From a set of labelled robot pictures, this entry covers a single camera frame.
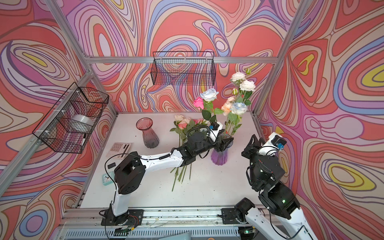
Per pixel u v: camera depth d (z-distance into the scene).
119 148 0.98
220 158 0.85
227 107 0.72
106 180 0.84
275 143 0.45
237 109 0.66
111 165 0.91
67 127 0.73
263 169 0.40
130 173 0.49
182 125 1.07
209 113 0.71
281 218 0.41
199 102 0.66
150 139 0.93
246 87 0.68
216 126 0.63
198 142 0.61
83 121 0.72
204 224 0.72
